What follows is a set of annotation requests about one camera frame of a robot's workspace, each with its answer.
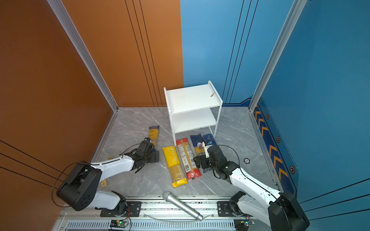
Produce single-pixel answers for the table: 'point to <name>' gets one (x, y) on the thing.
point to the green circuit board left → (118, 223)
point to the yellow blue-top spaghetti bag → (153, 134)
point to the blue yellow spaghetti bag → (198, 144)
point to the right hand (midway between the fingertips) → (201, 157)
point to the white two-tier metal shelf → (192, 107)
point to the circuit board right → (243, 224)
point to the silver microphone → (168, 197)
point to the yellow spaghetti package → (178, 176)
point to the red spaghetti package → (186, 153)
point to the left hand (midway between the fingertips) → (153, 152)
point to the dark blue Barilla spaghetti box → (210, 137)
